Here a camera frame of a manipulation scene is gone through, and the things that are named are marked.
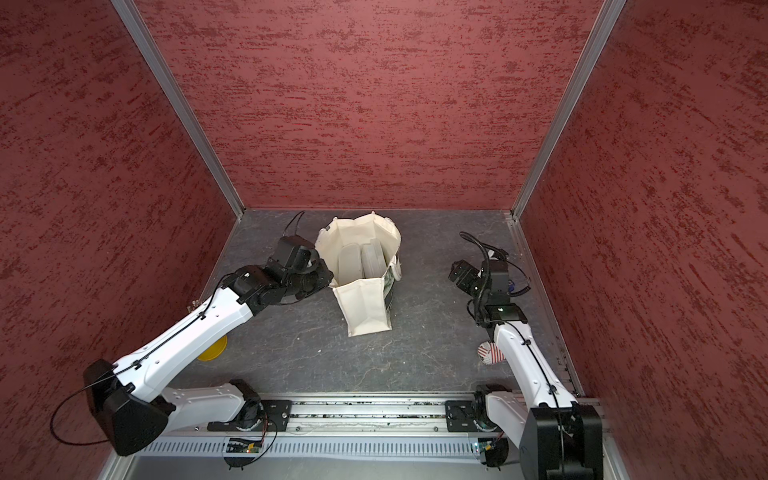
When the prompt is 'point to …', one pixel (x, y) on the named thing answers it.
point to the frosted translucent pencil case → (349, 264)
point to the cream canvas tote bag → (366, 304)
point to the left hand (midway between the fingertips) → (332, 281)
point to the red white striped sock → (489, 353)
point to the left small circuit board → (243, 445)
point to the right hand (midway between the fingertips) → (460, 275)
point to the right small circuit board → (485, 444)
